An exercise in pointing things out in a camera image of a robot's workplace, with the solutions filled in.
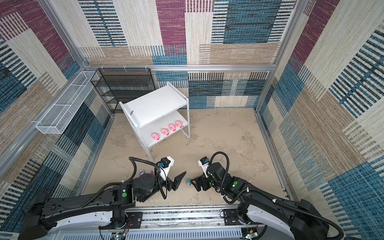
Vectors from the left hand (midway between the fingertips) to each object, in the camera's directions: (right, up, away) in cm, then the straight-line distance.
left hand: (179, 166), depth 68 cm
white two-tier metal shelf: (-10, +23, +5) cm, 26 cm away
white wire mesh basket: (-57, +22, +3) cm, 61 cm away
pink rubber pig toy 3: (-6, +17, +19) cm, 26 cm away
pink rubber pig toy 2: (-10, +15, +17) cm, 24 cm away
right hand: (+9, -11, +12) cm, 19 cm away
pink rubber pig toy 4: (-2, +19, +21) cm, 28 cm away
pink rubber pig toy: (-14, +12, +15) cm, 24 cm away
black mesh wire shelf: (-48, +46, +37) cm, 76 cm away
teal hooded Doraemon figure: (+4, -13, +14) cm, 19 cm away
